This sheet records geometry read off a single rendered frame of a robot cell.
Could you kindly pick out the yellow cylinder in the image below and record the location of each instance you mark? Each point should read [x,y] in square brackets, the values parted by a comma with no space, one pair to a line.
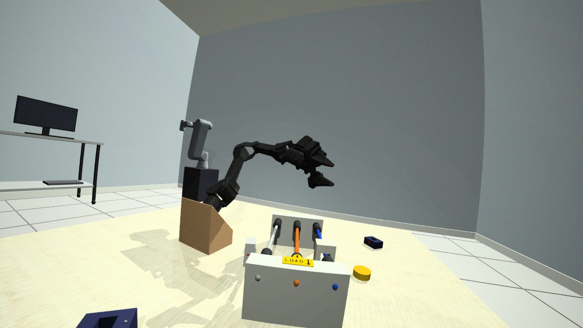
[362,273]

